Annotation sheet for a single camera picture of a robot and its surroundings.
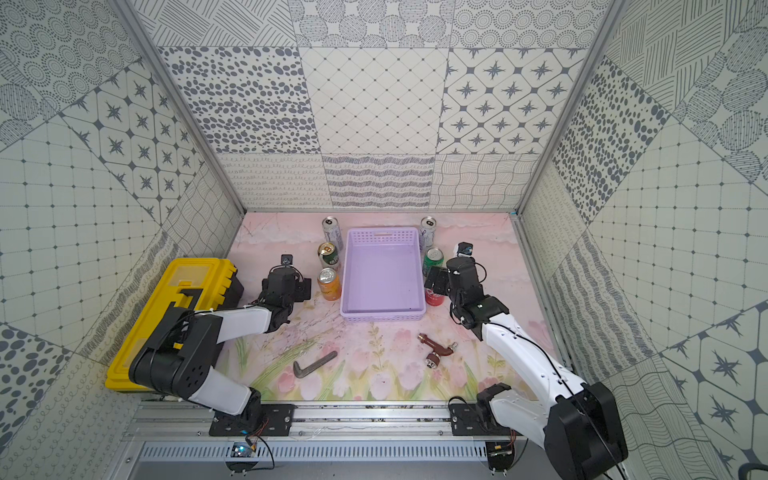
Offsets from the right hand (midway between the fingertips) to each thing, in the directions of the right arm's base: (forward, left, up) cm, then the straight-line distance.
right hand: (445, 274), depth 84 cm
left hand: (+4, +49, -8) cm, 50 cm away
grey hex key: (-23, +41, -15) cm, 49 cm away
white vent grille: (-41, +33, -15) cm, 55 cm away
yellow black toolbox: (-6, +63, 0) cm, 63 cm away
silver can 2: (+18, +4, -2) cm, 19 cm away
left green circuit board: (-41, +52, -16) cm, 68 cm away
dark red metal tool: (-20, +4, -13) cm, 24 cm away
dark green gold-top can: (+10, +37, -4) cm, 38 cm away
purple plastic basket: (+8, +19, -13) cm, 25 cm away
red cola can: (-3, +3, -10) cm, 10 cm away
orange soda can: (-1, +34, -5) cm, 35 cm away
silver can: (+18, +36, -2) cm, 40 cm away
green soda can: (+9, +3, -4) cm, 10 cm away
